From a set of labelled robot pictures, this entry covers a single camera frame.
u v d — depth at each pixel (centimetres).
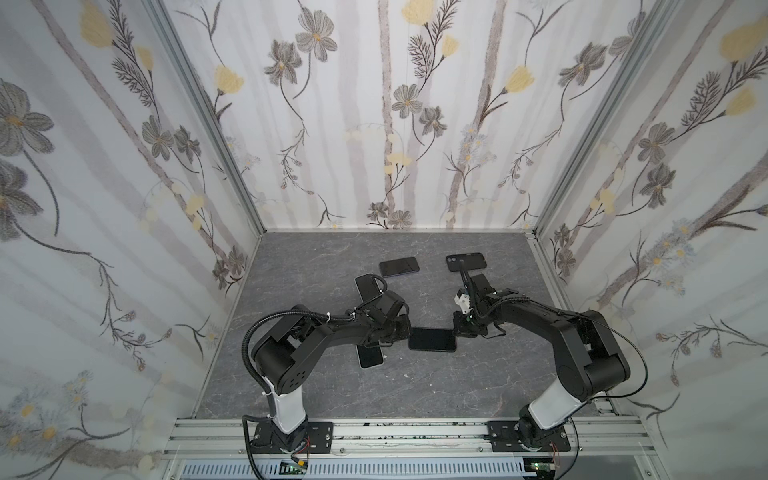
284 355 51
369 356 88
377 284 104
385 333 79
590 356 47
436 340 93
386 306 75
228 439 75
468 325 81
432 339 93
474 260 112
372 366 86
